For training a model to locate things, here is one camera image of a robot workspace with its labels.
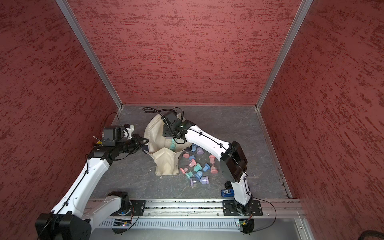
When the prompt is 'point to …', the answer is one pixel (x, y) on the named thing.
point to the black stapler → (228, 185)
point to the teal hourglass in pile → (189, 174)
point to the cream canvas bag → (157, 146)
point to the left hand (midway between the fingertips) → (148, 143)
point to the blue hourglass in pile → (199, 173)
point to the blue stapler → (227, 193)
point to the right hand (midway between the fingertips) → (167, 134)
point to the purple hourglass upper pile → (200, 151)
